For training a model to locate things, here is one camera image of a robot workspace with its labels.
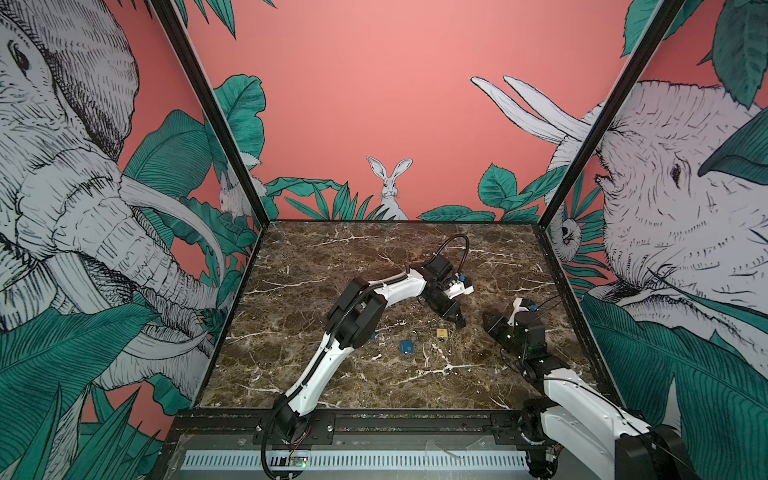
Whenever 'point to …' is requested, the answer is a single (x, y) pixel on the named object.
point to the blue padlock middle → (406, 346)
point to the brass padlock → (441, 332)
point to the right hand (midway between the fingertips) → (483, 311)
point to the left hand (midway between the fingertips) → (464, 318)
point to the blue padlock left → (373, 338)
